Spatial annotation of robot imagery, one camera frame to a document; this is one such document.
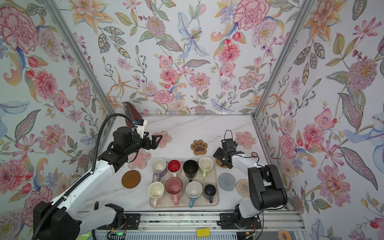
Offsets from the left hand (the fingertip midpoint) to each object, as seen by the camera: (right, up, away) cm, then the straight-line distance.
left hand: (157, 135), depth 77 cm
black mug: (+17, -19, +10) cm, 27 cm away
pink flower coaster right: (+56, -4, +30) cm, 63 cm away
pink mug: (+8, -28, +5) cm, 30 cm away
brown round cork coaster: (-18, -26, +11) cm, 33 cm away
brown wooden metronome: (-26, +17, +26) cm, 40 cm away
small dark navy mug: (+28, -31, +5) cm, 42 cm away
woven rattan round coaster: (+34, -16, +9) cm, 38 cm away
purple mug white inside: (-2, -21, +15) cm, 26 cm away
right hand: (+36, -14, +18) cm, 43 cm away
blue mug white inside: (+19, -31, +6) cm, 37 cm away
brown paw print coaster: (+23, -9, +26) cm, 36 cm away
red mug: (+7, -19, +13) cm, 24 cm away
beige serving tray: (+4, -35, +3) cm, 36 cm away
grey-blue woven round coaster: (+38, -27, +9) cm, 48 cm away
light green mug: (+26, -18, +12) cm, 34 cm away
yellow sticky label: (+23, -45, -8) cm, 51 cm away
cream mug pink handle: (-2, -30, +5) cm, 31 cm away
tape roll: (+60, -47, -7) cm, 76 cm away
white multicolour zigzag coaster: (+47, -29, +8) cm, 56 cm away
